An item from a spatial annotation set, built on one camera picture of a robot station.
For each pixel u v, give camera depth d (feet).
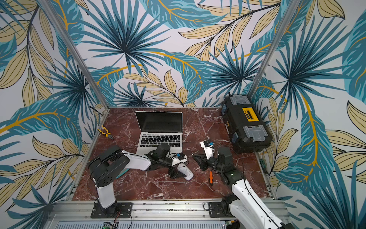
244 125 2.91
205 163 2.26
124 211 2.36
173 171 2.52
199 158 2.33
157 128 3.50
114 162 1.77
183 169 2.81
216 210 2.41
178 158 2.45
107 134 3.30
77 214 2.44
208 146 2.23
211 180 2.69
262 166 3.03
